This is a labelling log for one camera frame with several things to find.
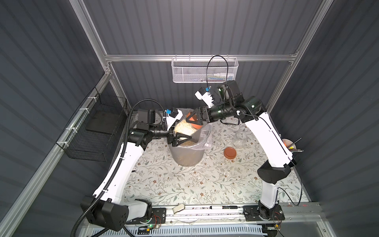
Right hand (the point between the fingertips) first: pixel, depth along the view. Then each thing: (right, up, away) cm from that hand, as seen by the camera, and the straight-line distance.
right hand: (194, 118), depth 61 cm
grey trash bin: (-1, -19, +21) cm, 29 cm away
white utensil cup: (+60, -15, +27) cm, 67 cm away
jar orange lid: (+24, -21, +35) cm, 47 cm away
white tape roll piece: (-8, -45, +12) cm, 47 cm away
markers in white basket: (+14, +28, +32) cm, 45 cm away
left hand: (-2, -6, +3) cm, 7 cm away
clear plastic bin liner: (+5, -10, +9) cm, 14 cm away
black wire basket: (-51, -6, +12) cm, 53 cm away
